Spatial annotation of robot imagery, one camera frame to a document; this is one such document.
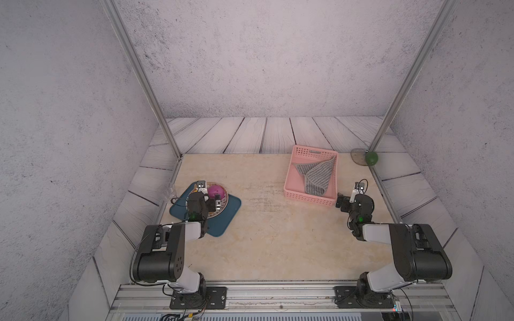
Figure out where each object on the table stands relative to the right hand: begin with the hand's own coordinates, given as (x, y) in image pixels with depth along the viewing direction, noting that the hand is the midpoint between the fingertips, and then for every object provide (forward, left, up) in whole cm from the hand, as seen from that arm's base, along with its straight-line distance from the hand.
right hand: (353, 193), depth 93 cm
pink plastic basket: (+12, +25, -10) cm, 29 cm away
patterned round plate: (-2, +60, -4) cm, 60 cm away
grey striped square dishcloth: (+15, +14, -5) cm, 21 cm away
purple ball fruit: (+2, +64, +1) cm, 64 cm away
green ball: (+28, -20, -6) cm, 35 cm away
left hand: (0, +67, +1) cm, 67 cm away
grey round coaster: (+32, -15, -8) cm, 37 cm away
